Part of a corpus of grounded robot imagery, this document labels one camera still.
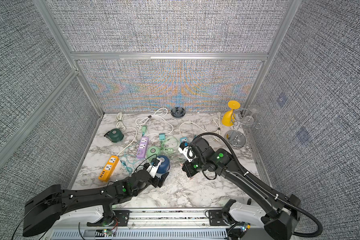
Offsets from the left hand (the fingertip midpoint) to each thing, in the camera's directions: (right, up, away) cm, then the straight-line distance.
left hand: (165, 168), depth 80 cm
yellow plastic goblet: (+39, +28, +13) cm, 50 cm away
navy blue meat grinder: (0, +2, -6) cm, 7 cm away
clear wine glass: (+53, +26, +18) cm, 61 cm away
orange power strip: (-34, -3, +8) cm, 35 cm away
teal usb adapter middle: (-4, +15, +24) cm, 29 cm away
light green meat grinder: (-8, +7, +6) cm, 12 cm away
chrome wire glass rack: (+46, +15, +21) cm, 53 cm away
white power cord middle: (-8, +36, +38) cm, 53 cm away
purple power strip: (-16, +6, +15) cm, 23 cm away
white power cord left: (-36, +24, +32) cm, 54 cm away
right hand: (+10, +4, -8) cm, 13 cm away
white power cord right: (+36, +24, +32) cm, 54 cm away
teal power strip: (+11, +13, +21) cm, 27 cm away
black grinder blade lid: (+7, +34, +37) cm, 51 cm away
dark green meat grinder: (-33, +17, +15) cm, 40 cm away
